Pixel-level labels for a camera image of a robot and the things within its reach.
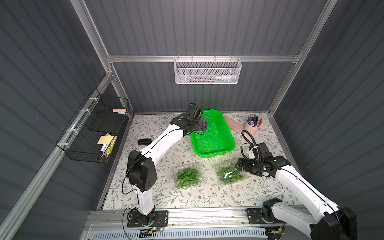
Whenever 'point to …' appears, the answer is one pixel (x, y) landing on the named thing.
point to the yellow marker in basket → (111, 146)
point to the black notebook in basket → (106, 121)
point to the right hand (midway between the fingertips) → (244, 168)
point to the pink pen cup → (252, 124)
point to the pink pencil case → (235, 126)
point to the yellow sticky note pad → (105, 139)
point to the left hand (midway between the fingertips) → (199, 123)
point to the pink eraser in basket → (117, 110)
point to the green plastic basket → (217, 140)
